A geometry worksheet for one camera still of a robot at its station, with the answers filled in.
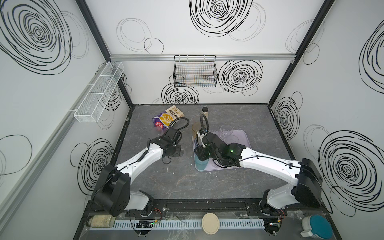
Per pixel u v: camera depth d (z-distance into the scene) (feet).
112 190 1.35
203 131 2.23
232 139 3.11
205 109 3.45
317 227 2.10
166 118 3.58
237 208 2.47
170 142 2.14
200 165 2.83
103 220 2.19
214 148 1.87
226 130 3.27
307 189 1.30
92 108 2.42
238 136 3.38
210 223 2.11
